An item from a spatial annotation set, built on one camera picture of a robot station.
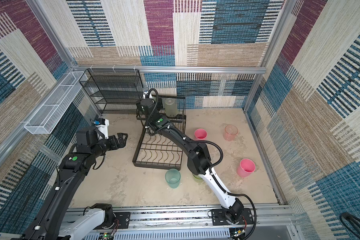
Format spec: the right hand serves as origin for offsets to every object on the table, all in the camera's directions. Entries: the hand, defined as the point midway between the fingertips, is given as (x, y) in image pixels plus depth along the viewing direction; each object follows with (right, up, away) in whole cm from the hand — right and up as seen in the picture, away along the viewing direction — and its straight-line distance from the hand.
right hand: (148, 98), depth 88 cm
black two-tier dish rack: (+5, -32, +9) cm, 34 cm away
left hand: (-11, -20, -14) cm, 26 cm away
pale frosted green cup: (+13, -5, -4) cm, 15 cm away
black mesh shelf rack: (-30, +9, +23) cm, 39 cm away
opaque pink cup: (+32, -22, +14) cm, 41 cm away
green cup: (+26, -37, -24) cm, 51 cm away
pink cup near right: (+55, -39, -3) cm, 67 cm away
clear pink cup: (+50, -20, +10) cm, 55 cm away
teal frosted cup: (+14, -44, -5) cm, 46 cm away
